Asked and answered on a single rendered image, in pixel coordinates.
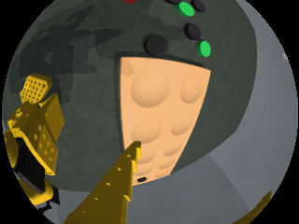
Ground green disc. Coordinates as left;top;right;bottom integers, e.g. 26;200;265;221
196;41;210;57
176;2;194;17

